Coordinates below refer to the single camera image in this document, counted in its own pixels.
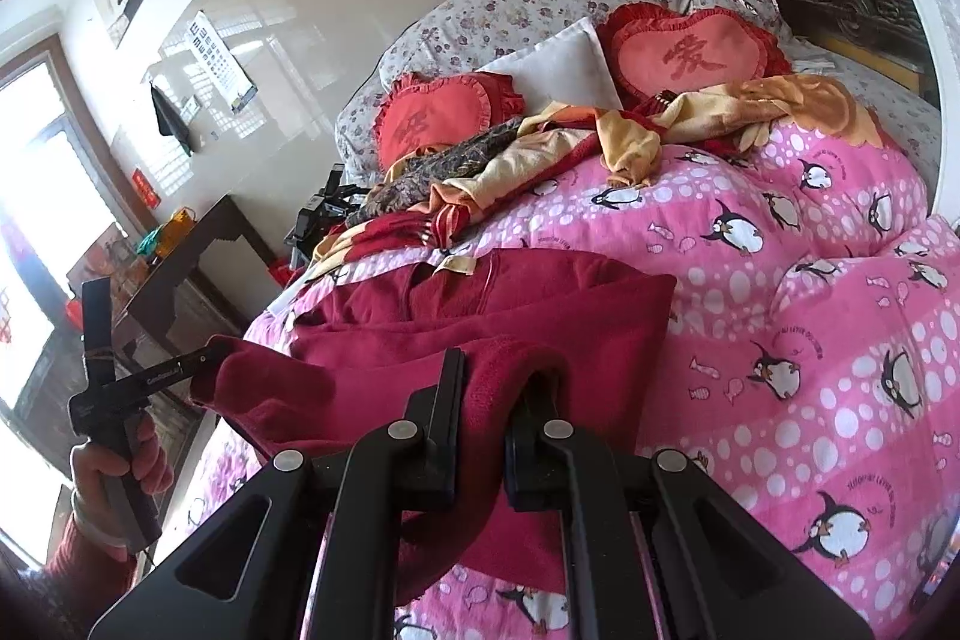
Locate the person's left hand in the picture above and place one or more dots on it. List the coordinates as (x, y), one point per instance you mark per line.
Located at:
(90, 475)

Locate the red heart cushion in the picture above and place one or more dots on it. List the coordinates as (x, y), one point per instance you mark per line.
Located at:
(435, 115)
(690, 55)

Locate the dark red sweater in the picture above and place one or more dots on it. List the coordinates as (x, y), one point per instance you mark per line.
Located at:
(525, 325)

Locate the black folding equipment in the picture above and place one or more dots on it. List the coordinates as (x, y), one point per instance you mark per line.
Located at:
(326, 212)

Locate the orange and red patterned blanket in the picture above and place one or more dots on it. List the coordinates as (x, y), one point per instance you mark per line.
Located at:
(570, 149)

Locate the person's left forearm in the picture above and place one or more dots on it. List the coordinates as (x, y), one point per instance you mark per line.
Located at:
(82, 572)

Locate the window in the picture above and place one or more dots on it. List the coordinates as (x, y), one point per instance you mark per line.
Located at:
(37, 160)

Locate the dark patterned cloth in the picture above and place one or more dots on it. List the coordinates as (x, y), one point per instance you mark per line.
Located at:
(450, 160)

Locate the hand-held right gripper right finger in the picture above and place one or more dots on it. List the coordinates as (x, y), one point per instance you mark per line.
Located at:
(536, 460)

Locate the dark wooden table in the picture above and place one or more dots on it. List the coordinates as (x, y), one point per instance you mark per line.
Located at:
(195, 265)

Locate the red bag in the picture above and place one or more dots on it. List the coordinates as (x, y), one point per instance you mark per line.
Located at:
(281, 272)

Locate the red wall sticker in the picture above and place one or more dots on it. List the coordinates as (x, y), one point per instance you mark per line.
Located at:
(146, 186)

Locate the yellow bag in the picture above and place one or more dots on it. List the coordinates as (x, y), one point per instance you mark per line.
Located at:
(178, 229)

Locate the wall calendar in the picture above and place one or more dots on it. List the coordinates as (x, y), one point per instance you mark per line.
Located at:
(217, 59)

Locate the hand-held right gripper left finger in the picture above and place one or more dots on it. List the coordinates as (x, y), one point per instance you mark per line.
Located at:
(442, 430)

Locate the folded dark red garment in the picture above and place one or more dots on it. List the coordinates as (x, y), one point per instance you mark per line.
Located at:
(337, 317)

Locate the green bundle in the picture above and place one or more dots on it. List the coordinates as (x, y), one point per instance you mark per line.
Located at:
(150, 242)

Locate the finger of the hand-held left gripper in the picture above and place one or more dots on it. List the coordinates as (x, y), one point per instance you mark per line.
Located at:
(202, 359)

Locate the pink penguin print blanket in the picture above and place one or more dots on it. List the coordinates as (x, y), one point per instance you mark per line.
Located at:
(787, 280)

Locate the hanging dark cloth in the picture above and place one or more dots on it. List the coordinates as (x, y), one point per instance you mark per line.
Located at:
(171, 119)

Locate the white pillow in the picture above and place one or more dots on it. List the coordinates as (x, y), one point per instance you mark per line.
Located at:
(555, 63)

